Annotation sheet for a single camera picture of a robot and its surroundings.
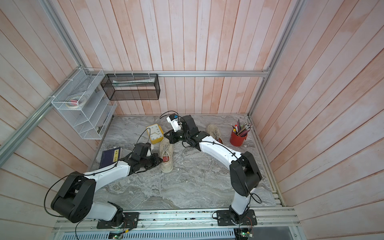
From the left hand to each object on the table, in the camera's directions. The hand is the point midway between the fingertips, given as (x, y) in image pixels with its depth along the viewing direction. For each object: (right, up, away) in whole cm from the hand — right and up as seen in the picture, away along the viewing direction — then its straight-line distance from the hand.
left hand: (162, 161), depth 89 cm
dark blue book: (-36, +1, +7) cm, 36 cm away
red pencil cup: (+48, +12, +9) cm, 50 cm away
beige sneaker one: (+2, +5, +1) cm, 6 cm away
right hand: (+2, +17, -7) cm, 18 cm away
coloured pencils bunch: (+50, +19, +4) cm, 54 cm away
